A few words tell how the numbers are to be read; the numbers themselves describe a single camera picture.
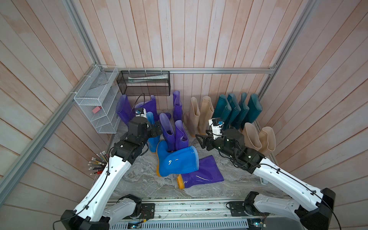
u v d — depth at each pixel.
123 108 0.86
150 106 0.92
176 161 0.78
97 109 0.82
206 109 0.91
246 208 0.66
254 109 0.86
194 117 0.84
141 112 0.59
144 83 1.05
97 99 0.68
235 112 0.86
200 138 0.64
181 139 0.72
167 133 0.75
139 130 0.49
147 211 0.73
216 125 0.58
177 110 0.93
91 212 0.37
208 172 0.85
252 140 0.77
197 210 0.75
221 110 0.88
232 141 0.51
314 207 0.39
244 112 0.86
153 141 0.81
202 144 0.63
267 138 0.72
